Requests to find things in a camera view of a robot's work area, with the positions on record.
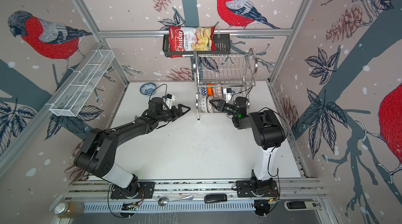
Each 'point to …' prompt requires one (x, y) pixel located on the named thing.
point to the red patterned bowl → (204, 90)
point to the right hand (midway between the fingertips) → (208, 105)
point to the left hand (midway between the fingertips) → (186, 111)
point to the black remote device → (213, 198)
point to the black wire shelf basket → (222, 42)
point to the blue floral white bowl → (147, 89)
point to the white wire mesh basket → (73, 98)
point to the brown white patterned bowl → (209, 106)
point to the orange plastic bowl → (210, 90)
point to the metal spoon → (163, 201)
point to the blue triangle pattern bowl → (219, 92)
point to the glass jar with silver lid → (69, 209)
